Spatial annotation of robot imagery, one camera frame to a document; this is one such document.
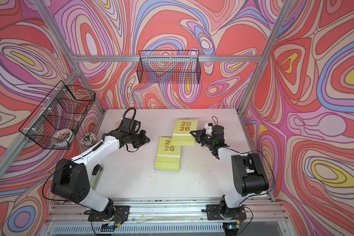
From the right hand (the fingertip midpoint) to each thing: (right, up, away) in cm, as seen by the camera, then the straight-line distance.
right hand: (190, 135), depth 89 cm
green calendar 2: (-13, -13, 0) cm, 18 cm away
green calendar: (-5, 0, 0) cm, 5 cm away
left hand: (-23, -2, -2) cm, 23 cm away
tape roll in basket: (-65, +2, -16) cm, 67 cm away
